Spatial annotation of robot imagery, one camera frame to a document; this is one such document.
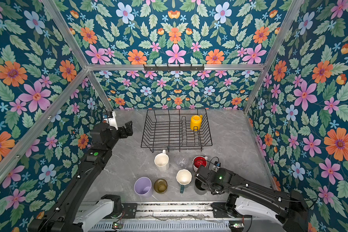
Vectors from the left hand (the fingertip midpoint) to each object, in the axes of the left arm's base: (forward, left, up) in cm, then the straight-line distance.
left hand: (124, 118), depth 73 cm
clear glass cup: (-12, -29, -31) cm, 44 cm away
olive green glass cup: (-26, -16, -29) cm, 42 cm away
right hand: (-29, -40, -26) cm, 55 cm away
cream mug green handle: (-23, -29, -29) cm, 47 cm away
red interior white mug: (-14, -39, -26) cm, 49 cm away
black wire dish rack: (+13, -18, -31) cm, 38 cm away
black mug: (-31, -36, -22) cm, 52 cm away
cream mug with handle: (-12, -16, -27) cm, 34 cm away
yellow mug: (+12, -40, -21) cm, 47 cm away
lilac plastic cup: (-26, -6, -30) cm, 40 cm away
